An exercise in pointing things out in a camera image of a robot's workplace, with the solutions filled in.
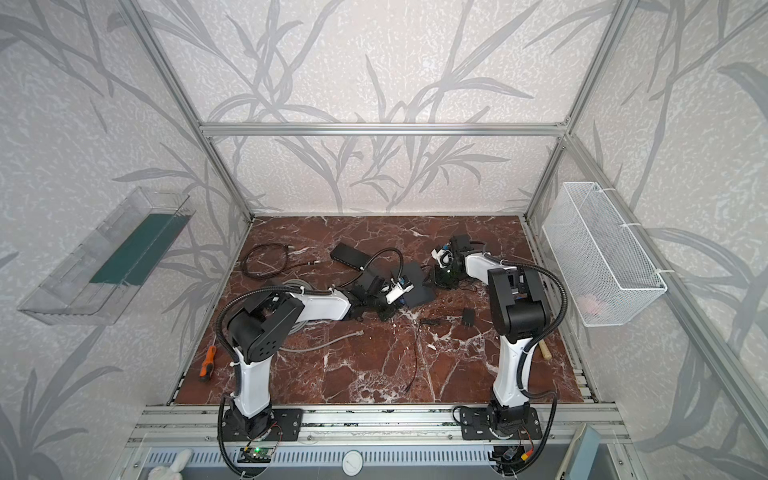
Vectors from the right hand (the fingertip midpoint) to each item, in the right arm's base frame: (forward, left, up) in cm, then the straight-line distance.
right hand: (426, 277), depth 100 cm
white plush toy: (-52, +60, +2) cm, 79 cm away
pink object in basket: (-20, -38, +19) cm, 47 cm away
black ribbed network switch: (+10, +27, -2) cm, 29 cm away
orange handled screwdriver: (-29, +62, 0) cm, 68 cm away
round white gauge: (-50, +20, -1) cm, 54 cm away
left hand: (-6, +7, 0) cm, 10 cm away
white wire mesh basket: (-21, -35, +33) cm, 52 cm away
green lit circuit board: (-48, +43, -2) cm, 65 cm away
